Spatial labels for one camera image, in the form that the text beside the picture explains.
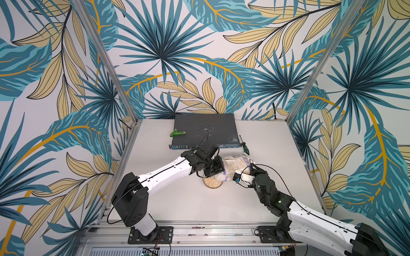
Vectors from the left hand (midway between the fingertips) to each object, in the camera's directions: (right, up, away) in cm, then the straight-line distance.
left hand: (224, 170), depth 78 cm
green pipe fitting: (-28, +19, +28) cm, 44 cm away
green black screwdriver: (+16, +8, +23) cm, 30 cm away
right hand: (+11, +1, +1) cm, 11 cm away
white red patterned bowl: (-6, -8, +8) cm, 13 cm away
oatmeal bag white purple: (+8, +4, -1) cm, 9 cm away
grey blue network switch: (+1, +22, +32) cm, 38 cm away
